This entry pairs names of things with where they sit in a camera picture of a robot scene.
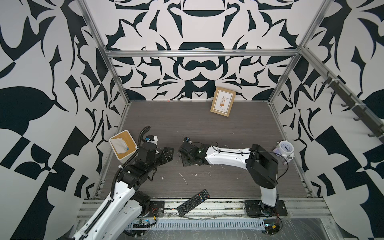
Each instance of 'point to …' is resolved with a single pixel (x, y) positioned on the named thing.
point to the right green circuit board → (272, 226)
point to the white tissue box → (123, 146)
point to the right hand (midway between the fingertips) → (184, 159)
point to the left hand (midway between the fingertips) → (169, 148)
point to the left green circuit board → (145, 223)
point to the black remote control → (188, 206)
